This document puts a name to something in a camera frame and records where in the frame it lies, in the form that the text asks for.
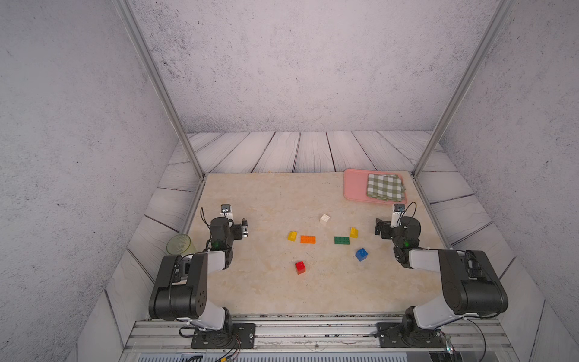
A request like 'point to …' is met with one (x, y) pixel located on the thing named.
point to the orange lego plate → (307, 239)
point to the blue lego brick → (361, 254)
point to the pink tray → (355, 185)
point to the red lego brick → (300, 267)
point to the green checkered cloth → (387, 187)
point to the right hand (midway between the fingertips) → (391, 218)
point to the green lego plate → (341, 240)
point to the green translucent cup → (181, 243)
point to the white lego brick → (325, 217)
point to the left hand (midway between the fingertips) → (235, 218)
